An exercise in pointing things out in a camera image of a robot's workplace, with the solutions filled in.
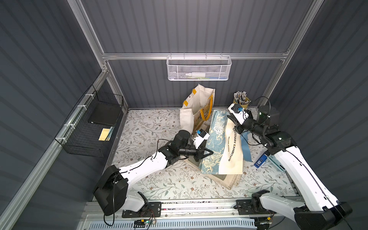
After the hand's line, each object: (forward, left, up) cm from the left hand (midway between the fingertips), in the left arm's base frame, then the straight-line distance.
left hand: (213, 155), depth 70 cm
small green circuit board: (-25, +37, -23) cm, 50 cm away
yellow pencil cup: (+42, -27, -3) cm, 50 cm away
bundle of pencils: (+51, -27, -3) cm, 58 cm away
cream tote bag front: (-6, -10, -20) cm, 23 cm away
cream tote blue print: (-2, +1, -6) cm, 6 cm away
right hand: (+14, -8, +14) cm, 22 cm away
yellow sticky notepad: (+11, +56, +3) cm, 58 cm away
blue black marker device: (+5, -32, -18) cm, 37 cm away
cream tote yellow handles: (+45, +5, -12) cm, 47 cm away
